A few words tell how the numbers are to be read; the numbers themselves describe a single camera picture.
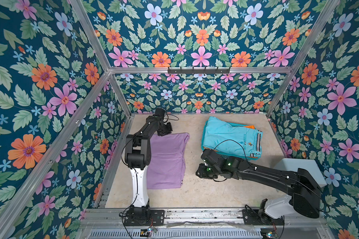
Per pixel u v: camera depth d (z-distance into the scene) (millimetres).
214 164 594
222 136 916
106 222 722
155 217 734
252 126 976
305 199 401
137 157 591
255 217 731
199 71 932
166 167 881
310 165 751
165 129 921
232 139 713
